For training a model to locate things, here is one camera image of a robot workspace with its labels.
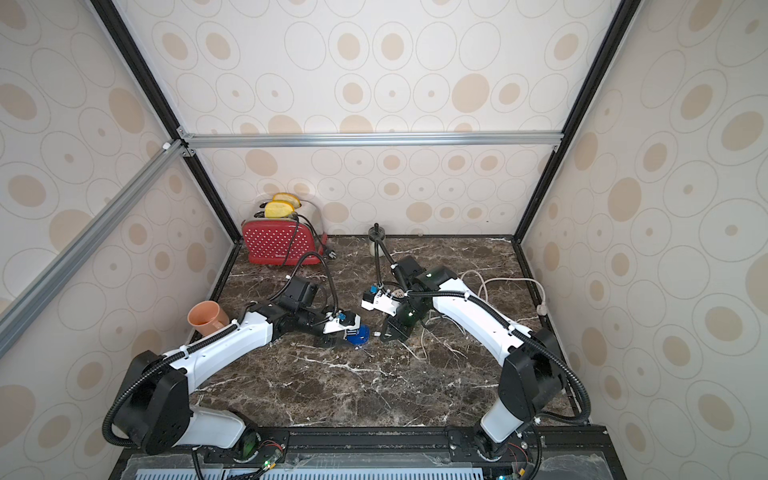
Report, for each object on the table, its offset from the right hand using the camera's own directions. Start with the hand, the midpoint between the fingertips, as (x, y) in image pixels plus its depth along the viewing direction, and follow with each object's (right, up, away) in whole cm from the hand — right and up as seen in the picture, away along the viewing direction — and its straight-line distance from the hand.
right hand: (383, 341), depth 76 cm
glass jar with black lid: (-3, +31, +32) cm, 44 cm away
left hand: (-8, +3, +4) cm, 9 cm away
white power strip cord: (+52, +5, +23) cm, 58 cm away
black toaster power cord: (-22, +24, +37) cm, 49 cm away
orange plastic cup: (-55, +4, +16) cm, 58 cm away
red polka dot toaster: (-31, +28, +27) cm, 49 cm away
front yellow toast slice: (-36, +38, +24) cm, 58 cm away
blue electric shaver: (-5, +1, +1) cm, 6 cm away
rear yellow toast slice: (-35, +43, +30) cm, 63 cm away
